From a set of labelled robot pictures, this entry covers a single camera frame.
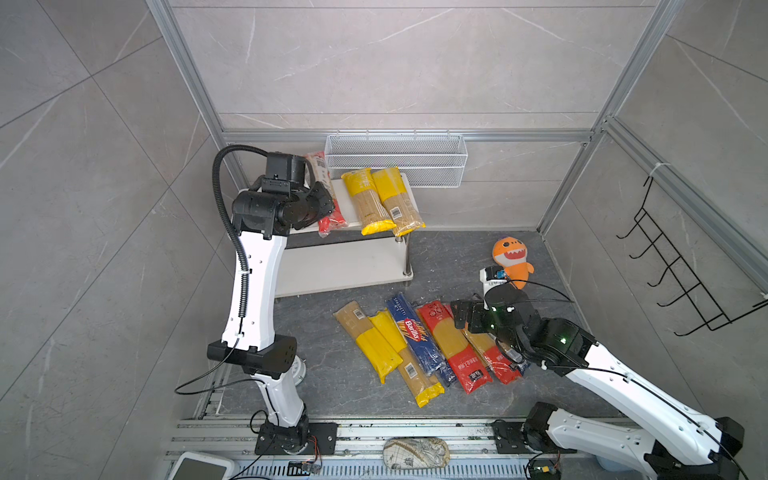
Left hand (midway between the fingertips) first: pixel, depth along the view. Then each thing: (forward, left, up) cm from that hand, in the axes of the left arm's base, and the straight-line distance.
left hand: (329, 193), depth 68 cm
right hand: (-19, -32, -19) cm, 42 cm away
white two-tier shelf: (+11, 0, -38) cm, 39 cm away
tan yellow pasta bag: (-21, -9, -40) cm, 46 cm away
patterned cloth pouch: (-47, -19, -39) cm, 64 cm away
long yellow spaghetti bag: (-32, -23, -41) cm, 56 cm away
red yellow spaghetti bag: (-26, -34, -37) cm, 57 cm away
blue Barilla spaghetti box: (-21, -22, -37) cm, 48 cm away
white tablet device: (-48, +32, -40) cm, 70 cm away
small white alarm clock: (-26, +12, -40) cm, 49 cm away
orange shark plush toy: (+9, -57, -34) cm, 67 cm away
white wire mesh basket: (+34, -31, -13) cm, 48 cm away
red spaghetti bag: (-28, -45, -38) cm, 65 cm away
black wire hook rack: (-26, -80, -10) cm, 84 cm away
